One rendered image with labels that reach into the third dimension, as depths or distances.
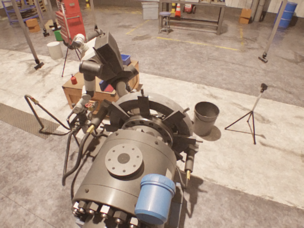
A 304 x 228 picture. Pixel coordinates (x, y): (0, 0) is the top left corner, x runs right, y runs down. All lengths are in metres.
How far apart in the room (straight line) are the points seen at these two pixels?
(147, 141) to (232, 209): 1.21
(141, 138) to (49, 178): 1.39
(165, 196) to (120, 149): 0.40
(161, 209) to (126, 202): 0.23
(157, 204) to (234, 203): 1.35
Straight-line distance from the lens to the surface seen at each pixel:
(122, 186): 0.98
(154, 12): 7.57
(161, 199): 0.80
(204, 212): 1.92
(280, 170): 2.51
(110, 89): 2.35
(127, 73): 1.64
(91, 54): 1.42
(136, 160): 1.01
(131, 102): 1.38
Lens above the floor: 1.77
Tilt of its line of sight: 42 degrees down
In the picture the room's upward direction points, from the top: straight up
